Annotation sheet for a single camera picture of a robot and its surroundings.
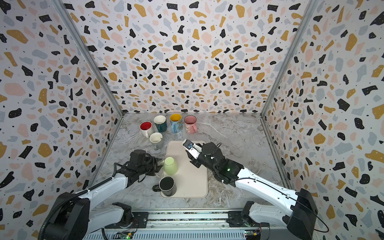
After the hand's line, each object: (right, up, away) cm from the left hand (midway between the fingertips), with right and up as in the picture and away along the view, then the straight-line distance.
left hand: (164, 157), depth 86 cm
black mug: (+4, -13, -9) cm, 16 cm away
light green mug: (+4, -5, -2) cm, 7 cm away
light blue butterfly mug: (+4, +20, +17) cm, 27 cm away
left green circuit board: (-14, -34, -15) cm, 40 cm away
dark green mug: (-7, +21, +18) cm, 28 cm away
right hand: (+15, +9, -15) cm, 23 cm away
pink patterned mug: (+13, +21, +21) cm, 33 cm away
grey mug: (-9, +9, +15) cm, 20 cm away
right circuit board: (+46, -35, -14) cm, 59 cm away
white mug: (-18, +16, +21) cm, 32 cm away
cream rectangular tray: (+16, -14, -2) cm, 21 cm away
